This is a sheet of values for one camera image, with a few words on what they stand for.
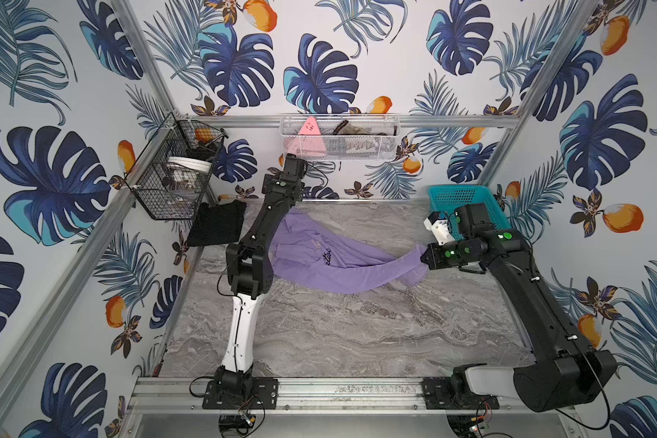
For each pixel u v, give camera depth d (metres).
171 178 0.89
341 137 0.92
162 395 0.75
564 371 0.38
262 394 0.75
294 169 0.77
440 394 0.73
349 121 0.91
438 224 0.69
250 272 0.61
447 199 1.17
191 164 0.80
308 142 0.88
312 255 1.02
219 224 1.17
